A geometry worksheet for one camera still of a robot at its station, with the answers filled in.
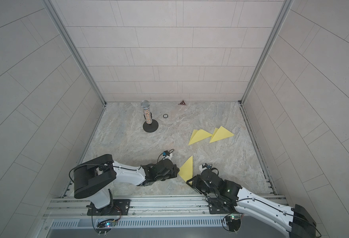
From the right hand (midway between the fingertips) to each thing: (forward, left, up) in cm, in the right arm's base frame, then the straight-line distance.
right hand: (187, 187), depth 76 cm
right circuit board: (-16, -20, -2) cm, 26 cm away
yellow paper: (+30, -24, +2) cm, 38 cm away
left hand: (+9, +2, -3) cm, 10 cm away
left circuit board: (-14, +38, +1) cm, 41 cm away
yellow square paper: (+29, -10, +3) cm, 31 cm away
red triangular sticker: (+62, -1, +1) cm, 62 cm away
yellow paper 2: (+8, 0, 0) cm, 8 cm away
